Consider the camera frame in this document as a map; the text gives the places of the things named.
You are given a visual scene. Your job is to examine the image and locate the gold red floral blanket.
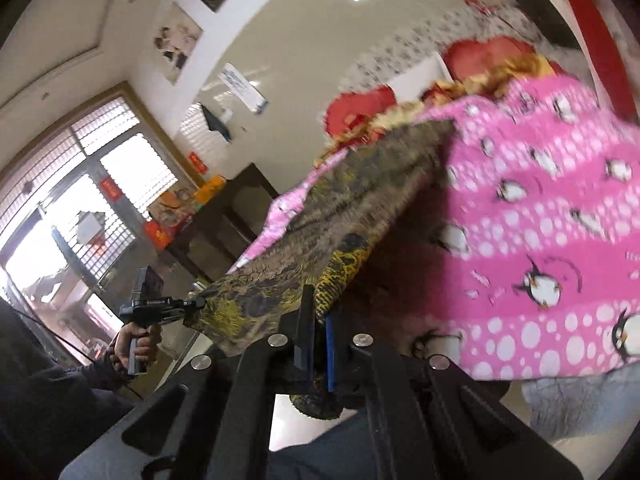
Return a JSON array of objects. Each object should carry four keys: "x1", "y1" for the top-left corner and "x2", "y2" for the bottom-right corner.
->
[{"x1": 315, "y1": 52, "x2": 566, "y2": 161}]

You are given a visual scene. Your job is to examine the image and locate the dark wooden table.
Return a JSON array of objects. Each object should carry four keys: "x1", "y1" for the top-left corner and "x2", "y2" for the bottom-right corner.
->
[{"x1": 165, "y1": 162, "x2": 281, "y2": 283}]

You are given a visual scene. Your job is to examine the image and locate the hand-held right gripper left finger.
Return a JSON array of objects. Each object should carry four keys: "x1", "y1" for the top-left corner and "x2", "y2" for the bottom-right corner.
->
[{"x1": 60, "y1": 284, "x2": 317, "y2": 480}]

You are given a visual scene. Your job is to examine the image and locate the person's legs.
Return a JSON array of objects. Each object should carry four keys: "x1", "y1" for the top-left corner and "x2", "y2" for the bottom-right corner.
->
[{"x1": 269, "y1": 407, "x2": 376, "y2": 480}]

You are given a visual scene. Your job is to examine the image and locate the brown floral shirt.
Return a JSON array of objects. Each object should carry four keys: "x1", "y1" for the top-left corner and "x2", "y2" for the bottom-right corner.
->
[{"x1": 187, "y1": 119, "x2": 458, "y2": 421}]

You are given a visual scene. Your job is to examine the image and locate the printed cardboard box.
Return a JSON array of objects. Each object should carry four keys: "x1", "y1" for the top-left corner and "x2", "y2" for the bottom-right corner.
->
[{"x1": 147, "y1": 187, "x2": 198, "y2": 228}]

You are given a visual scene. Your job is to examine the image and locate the orange box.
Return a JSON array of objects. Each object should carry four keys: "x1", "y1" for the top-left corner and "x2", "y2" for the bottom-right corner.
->
[{"x1": 192, "y1": 175, "x2": 227, "y2": 206}]

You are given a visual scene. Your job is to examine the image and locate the white pillow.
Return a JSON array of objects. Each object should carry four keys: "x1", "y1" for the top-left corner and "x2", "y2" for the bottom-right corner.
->
[{"x1": 385, "y1": 55, "x2": 451, "y2": 106}]

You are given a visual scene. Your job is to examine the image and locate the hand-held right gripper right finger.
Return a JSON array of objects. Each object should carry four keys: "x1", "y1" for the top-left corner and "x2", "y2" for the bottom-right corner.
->
[{"x1": 325, "y1": 312, "x2": 583, "y2": 480}]

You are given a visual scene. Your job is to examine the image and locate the red gift box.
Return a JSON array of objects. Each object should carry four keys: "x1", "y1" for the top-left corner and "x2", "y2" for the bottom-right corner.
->
[{"x1": 144, "y1": 220, "x2": 177, "y2": 251}]

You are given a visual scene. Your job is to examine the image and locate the barred window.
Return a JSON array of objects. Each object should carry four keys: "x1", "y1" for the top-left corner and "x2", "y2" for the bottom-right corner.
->
[{"x1": 0, "y1": 95, "x2": 178, "y2": 341}]

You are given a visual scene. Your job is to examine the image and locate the pink penguin blanket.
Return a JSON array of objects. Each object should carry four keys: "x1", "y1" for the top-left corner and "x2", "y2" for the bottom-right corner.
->
[{"x1": 225, "y1": 72, "x2": 640, "y2": 381}]

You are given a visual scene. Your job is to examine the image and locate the person's left hand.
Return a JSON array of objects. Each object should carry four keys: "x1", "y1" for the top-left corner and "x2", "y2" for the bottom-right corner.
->
[{"x1": 111, "y1": 321, "x2": 163, "y2": 373}]

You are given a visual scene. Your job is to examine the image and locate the eye chart poster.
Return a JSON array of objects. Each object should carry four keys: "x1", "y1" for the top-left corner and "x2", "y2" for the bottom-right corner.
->
[{"x1": 217, "y1": 62, "x2": 268, "y2": 115}]

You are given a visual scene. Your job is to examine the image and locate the red garment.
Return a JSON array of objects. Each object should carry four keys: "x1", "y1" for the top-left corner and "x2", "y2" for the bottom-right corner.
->
[{"x1": 547, "y1": 0, "x2": 640, "y2": 126}]

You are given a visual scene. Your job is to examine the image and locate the dark hanging cloth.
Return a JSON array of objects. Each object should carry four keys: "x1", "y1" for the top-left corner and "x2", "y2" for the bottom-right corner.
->
[{"x1": 200, "y1": 102, "x2": 233, "y2": 143}]

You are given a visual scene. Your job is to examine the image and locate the red heart pillow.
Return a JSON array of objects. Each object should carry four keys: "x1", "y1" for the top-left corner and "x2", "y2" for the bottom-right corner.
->
[
  {"x1": 325, "y1": 85, "x2": 398, "y2": 148},
  {"x1": 442, "y1": 35, "x2": 538, "y2": 78}
]

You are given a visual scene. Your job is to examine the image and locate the red knot decoration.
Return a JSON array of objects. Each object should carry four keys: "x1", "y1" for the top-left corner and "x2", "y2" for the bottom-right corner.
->
[{"x1": 462, "y1": 0, "x2": 506, "y2": 23}]

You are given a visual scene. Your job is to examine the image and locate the person's left forearm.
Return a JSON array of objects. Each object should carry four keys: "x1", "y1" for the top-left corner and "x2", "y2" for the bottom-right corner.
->
[{"x1": 0, "y1": 300, "x2": 136, "y2": 480}]

